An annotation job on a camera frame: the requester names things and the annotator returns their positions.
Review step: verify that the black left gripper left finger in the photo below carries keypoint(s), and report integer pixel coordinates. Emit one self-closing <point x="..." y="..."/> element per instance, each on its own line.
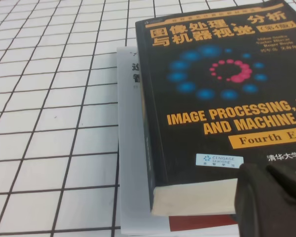
<point x="262" y="207"/>

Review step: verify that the black image processing textbook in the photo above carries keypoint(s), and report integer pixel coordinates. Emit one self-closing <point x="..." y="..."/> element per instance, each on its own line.
<point x="218" y="90"/>

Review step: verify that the white book under textbook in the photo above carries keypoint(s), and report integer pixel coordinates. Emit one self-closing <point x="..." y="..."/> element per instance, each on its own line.
<point x="135" y="216"/>

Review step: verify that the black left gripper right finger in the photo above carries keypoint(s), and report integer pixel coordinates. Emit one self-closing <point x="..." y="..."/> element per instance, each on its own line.
<point x="284" y="176"/>

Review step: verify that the red book under textbook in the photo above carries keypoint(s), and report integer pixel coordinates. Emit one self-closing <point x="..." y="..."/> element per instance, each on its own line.
<point x="186" y="223"/>

